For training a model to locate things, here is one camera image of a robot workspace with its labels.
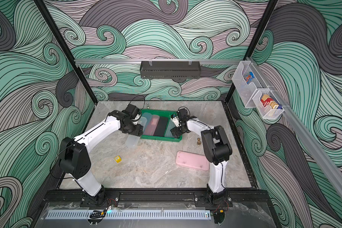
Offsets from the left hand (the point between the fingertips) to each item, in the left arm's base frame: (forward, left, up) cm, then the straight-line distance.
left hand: (137, 129), depth 87 cm
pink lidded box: (-16, -37, -10) cm, 42 cm away
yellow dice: (-15, +11, -11) cm, 21 cm away
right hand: (+7, -29, -11) cm, 31 cm away
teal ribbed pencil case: (+19, -4, -10) cm, 22 cm away
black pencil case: (+10, -14, -13) cm, 21 cm away
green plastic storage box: (+23, -16, -12) cm, 30 cm away
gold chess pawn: (-2, -40, -12) cm, 42 cm away
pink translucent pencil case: (+11, -7, -12) cm, 18 cm away
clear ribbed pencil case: (-7, +2, -1) cm, 7 cm away
